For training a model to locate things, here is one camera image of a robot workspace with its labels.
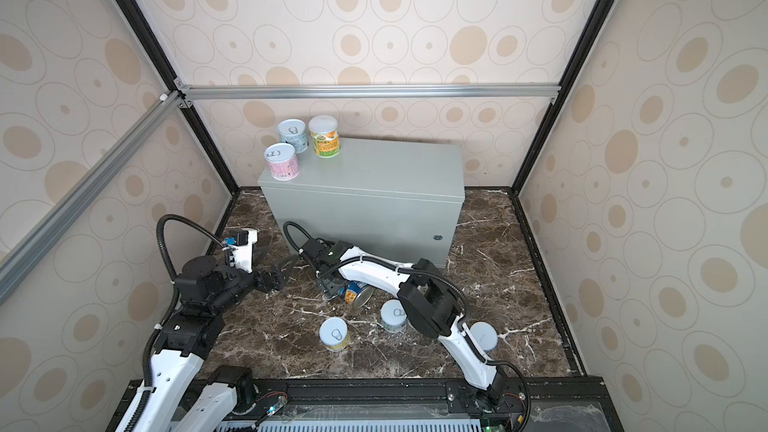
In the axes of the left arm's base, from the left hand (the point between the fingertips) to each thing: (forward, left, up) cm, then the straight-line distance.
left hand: (288, 252), depth 70 cm
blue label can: (-2, -15, -18) cm, 24 cm away
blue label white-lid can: (-8, -25, -21) cm, 33 cm away
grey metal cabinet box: (+12, -26, +5) cm, 29 cm away
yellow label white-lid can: (-12, -9, -21) cm, 26 cm away
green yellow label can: (-13, -49, -21) cm, 55 cm away
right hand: (+5, -9, -23) cm, 25 cm away
